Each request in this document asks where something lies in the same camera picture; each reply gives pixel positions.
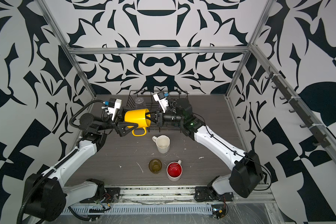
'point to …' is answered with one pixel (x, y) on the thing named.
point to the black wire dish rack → (152, 103)
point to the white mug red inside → (174, 171)
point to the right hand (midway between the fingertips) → (144, 114)
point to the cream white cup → (163, 143)
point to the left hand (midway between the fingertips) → (137, 116)
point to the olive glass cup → (155, 165)
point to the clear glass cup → (140, 104)
